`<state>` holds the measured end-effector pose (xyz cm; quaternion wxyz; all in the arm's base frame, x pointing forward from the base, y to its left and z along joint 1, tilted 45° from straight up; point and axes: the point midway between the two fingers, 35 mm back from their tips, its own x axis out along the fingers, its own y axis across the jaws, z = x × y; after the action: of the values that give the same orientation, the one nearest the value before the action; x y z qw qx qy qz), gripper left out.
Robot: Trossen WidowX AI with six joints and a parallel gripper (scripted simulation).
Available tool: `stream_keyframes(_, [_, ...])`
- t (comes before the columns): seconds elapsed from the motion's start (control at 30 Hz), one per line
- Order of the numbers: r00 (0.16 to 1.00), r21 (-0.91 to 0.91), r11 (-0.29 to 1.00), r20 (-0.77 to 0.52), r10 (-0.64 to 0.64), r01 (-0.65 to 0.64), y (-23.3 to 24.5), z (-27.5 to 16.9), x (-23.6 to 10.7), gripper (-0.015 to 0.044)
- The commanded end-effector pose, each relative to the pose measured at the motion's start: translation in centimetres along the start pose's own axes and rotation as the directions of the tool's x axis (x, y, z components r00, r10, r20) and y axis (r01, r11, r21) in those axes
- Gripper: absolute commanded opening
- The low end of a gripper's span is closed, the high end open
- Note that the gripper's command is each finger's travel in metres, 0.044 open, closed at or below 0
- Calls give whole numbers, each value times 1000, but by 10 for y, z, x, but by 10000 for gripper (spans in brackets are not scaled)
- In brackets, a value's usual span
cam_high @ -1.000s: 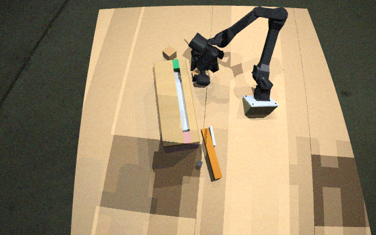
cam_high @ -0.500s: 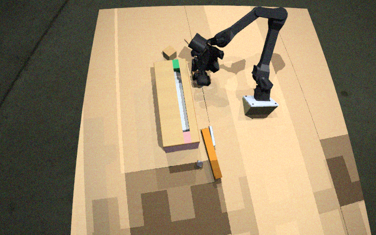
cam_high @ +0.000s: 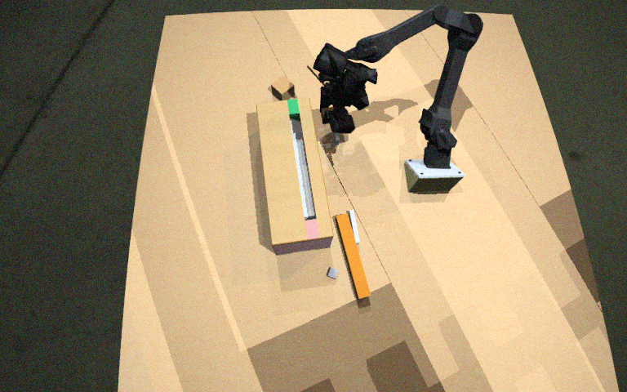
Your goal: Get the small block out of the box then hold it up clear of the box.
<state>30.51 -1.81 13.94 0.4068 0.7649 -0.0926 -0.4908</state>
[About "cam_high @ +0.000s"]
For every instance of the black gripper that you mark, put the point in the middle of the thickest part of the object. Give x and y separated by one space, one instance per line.
334 94

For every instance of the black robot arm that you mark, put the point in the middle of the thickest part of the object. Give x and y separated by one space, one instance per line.
435 122

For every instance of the orange long bar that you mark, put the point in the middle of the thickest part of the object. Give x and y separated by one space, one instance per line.
352 256

